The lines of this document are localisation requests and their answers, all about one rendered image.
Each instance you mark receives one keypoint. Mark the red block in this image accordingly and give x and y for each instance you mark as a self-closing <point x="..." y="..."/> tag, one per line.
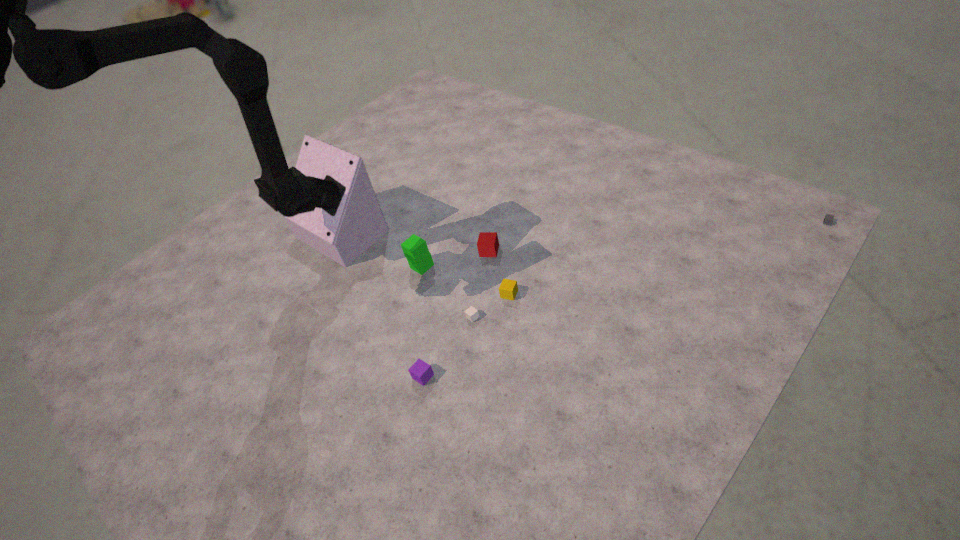
<point x="488" y="244"/>

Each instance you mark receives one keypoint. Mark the purple cube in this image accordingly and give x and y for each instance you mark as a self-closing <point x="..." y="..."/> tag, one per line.
<point x="421" y="372"/>

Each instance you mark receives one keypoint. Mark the green block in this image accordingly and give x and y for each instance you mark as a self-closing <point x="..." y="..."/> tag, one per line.
<point x="415" y="248"/>
<point x="424" y="265"/>

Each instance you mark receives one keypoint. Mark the yellow block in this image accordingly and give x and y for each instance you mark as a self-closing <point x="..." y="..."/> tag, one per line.
<point x="508" y="289"/>

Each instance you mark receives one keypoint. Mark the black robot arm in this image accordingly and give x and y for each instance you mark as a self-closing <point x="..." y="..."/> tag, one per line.
<point x="57" y="58"/>

